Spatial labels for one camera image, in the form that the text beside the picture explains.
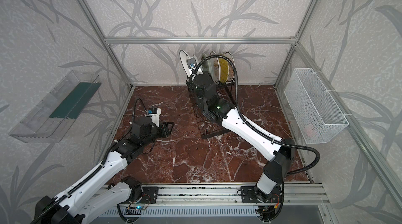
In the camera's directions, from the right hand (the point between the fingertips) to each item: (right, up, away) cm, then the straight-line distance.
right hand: (198, 68), depth 66 cm
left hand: (-15, -26, +12) cm, 32 cm away
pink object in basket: (+52, -28, +7) cm, 60 cm away
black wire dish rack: (+4, -32, +31) cm, 44 cm away
